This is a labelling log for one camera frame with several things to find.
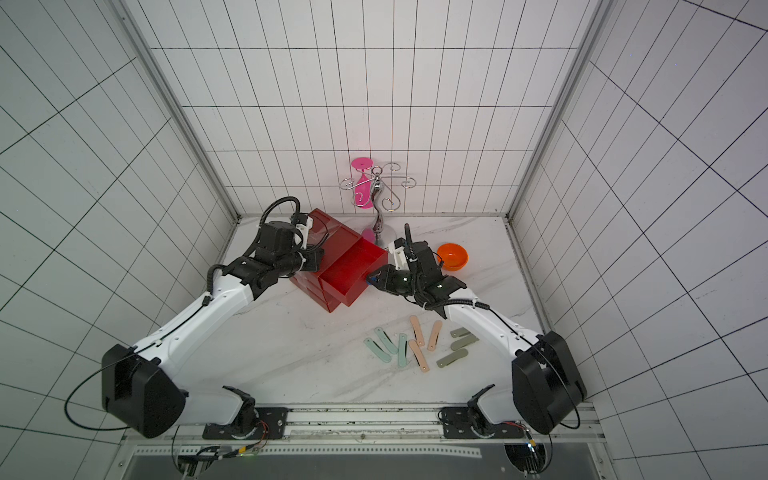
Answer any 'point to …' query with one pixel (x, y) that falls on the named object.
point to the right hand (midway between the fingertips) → (372, 271)
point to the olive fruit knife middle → (463, 342)
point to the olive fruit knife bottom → (452, 358)
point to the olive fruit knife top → (459, 332)
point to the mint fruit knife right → (402, 350)
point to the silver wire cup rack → (374, 184)
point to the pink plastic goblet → (363, 188)
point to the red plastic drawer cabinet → (334, 238)
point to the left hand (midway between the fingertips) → (320, 257)
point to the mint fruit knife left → (385, 357)
